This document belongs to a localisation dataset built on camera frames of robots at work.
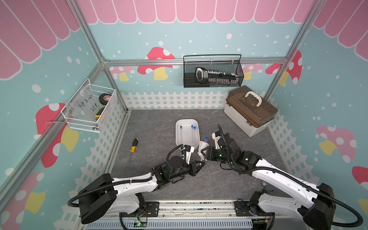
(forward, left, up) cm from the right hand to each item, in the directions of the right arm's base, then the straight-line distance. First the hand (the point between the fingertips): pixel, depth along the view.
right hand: (202, 151), depth 75 cm
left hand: (-6, -1, -5) cm, 8 cm away
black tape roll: (+26, +54, +16) cm, 62 cm away
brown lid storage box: (+35, -36, -6) cm, 51 cm away
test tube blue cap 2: (+26, +5, -18) cm, 32 cm away
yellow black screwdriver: (+13, +45, -17) cm, 50 cm away
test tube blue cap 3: (+25, +3, -18) cm, 30 cm away
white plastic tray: (+26, +8, -19) cm, 33 cm away
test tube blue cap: (+26, +13, -18) cm, 34 cm away
